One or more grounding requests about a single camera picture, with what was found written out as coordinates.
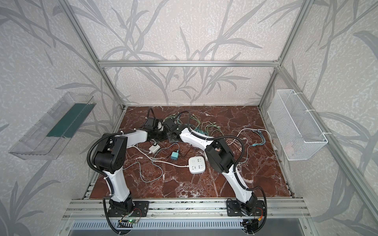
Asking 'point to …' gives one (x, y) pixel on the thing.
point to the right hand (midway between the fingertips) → (174, 131)
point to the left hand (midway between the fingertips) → (173, 131)
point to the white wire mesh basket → (295, 128)
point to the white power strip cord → (153, 160)
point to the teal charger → (174, 156)
